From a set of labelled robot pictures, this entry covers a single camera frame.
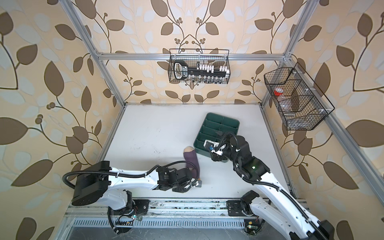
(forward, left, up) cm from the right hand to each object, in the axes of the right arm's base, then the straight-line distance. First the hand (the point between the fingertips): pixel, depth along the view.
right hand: (216, 140), depth 74 cm
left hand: (-12, +15, -19) cm, 27 cm away
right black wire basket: (+16, -45, +9) cm, 49 cm away
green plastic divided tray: (+20, -1, -17) cm, 26 cm away
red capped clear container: (+23, -36, +11) cm, 44 cm away
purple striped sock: (+2, +14, -21) cm, 25 cm away
